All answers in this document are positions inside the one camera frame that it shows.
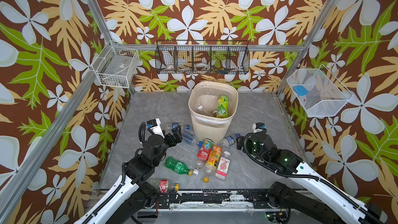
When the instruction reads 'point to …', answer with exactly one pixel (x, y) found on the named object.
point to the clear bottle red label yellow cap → (162, 185)
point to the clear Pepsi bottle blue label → (174, 125)
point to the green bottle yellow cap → (177, 167)
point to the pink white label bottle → (223, 166)
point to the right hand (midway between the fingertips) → (240, 140)
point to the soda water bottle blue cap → (191, 139)
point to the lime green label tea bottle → (222, 107)
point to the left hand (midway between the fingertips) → (172, 127)
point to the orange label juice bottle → (212, 161)
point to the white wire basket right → (326, 95)
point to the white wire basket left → (116, 66)
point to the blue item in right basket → (300, 89)
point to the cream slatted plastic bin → (212, 106)
